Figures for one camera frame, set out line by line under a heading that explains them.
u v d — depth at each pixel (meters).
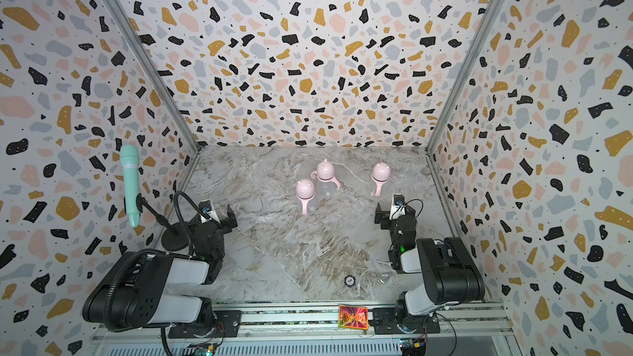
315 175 1.00
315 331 0.73
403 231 0.70
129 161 0.69
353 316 0.75
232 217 0.84
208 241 0.67
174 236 0.90
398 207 0.78
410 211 0.85
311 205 0.90
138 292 0.43
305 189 0.87
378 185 0.95
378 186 0.95
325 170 0.92
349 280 0.83
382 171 0.92
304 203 0.90
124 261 0.48
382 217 0.83
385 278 0.81
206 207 0.75
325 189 1.03
